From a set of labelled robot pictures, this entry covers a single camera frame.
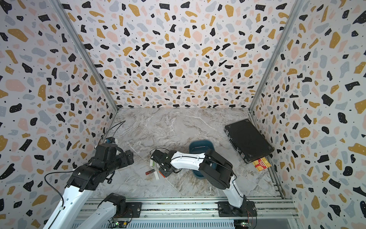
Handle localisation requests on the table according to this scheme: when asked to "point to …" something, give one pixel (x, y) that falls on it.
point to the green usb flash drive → (152, 162)
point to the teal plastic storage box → (198, 146)
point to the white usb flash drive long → (156, 175)
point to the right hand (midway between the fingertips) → (167, 169)
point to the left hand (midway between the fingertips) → (127, 155)
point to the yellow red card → (261, 164)
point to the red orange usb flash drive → (162, 174)
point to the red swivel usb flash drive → (148, 172)
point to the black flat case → (250, 143)
